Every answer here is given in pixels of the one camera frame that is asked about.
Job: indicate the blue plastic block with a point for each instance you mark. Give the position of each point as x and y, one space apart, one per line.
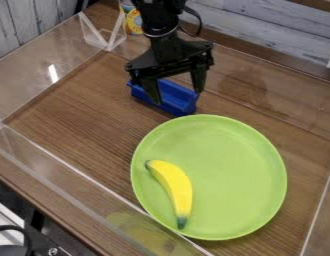
178 99

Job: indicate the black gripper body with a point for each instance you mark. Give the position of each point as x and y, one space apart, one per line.
168 57

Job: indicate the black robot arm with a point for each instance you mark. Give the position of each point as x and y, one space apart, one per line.
160 19

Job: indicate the yellow toy banana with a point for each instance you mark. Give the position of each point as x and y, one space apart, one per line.
177 186

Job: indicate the clear acrylic corner bracket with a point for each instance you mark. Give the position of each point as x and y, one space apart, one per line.
102 38

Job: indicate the green round plate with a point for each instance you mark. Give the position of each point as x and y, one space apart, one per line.
236 171

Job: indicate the yellow labelled tin can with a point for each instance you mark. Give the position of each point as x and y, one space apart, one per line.
131 18

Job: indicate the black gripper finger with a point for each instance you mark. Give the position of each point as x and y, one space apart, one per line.
198 73
152 90

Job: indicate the clear acrylic front wall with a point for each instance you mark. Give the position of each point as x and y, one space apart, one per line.
102 219

